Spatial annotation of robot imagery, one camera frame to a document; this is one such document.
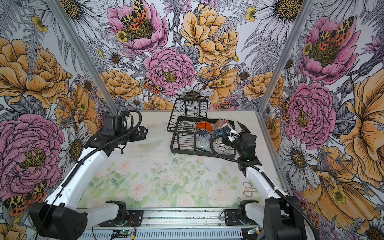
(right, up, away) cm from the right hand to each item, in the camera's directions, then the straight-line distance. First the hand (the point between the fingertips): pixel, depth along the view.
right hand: (233, 130), depth 84 cm
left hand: (-50, -3, -5) cm, 50 cm away
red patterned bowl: (-4, +4, +24) cm, 25 cm away
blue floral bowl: (-14, -4, +18) cm, 23 cm away
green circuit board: (-56, -48, -13) cm, 75 cm away
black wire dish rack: (-22, -1, +2) cm, 23 cm away
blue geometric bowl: (-8, 0, -14) cm, 16 cm away
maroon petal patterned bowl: (-5, -9, +16) cm, 19 cm away
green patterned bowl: (-16, -9, +15) cm, 24 cm away
